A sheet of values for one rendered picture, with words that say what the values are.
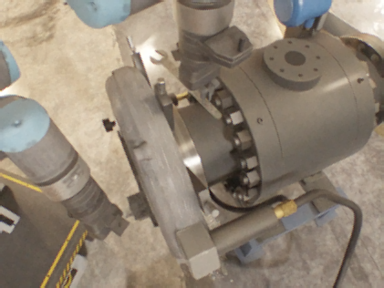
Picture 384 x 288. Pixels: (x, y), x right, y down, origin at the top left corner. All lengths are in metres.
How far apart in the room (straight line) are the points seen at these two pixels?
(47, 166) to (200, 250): 0.46
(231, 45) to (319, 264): 1.46
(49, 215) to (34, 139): 1.05
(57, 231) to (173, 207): 0.79
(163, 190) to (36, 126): 0.41
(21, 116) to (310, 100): 0.85
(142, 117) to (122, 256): 1.03
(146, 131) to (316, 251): 1.24
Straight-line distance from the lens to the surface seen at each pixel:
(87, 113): 2.18
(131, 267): 1.67
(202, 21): 0.43
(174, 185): 0.79
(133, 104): 0.84
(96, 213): 0.60
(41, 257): 1.48
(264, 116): 0.97
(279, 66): 1.03
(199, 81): 0.54
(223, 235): 0.84
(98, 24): 0.34
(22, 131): 0.48
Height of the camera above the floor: 1.62
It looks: 59 degrees down
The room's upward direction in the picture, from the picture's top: 2 degrees counter-clockwise
